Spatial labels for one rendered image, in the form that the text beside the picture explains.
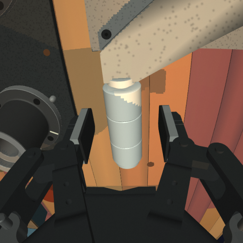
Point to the black speckled base slab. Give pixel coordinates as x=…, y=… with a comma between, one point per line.
x=28, y=47

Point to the grey bolted round flange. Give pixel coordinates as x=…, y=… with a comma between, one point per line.
x=2, y=7

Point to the pale grey grooved cylinder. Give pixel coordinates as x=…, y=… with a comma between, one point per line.
x=124, y=132

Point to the small grey ball knob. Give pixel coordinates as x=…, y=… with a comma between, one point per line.
x=52, y=98

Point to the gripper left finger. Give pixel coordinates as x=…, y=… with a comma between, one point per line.
x=84, y=136

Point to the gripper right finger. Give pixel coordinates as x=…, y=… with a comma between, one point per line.
x=164, y=132

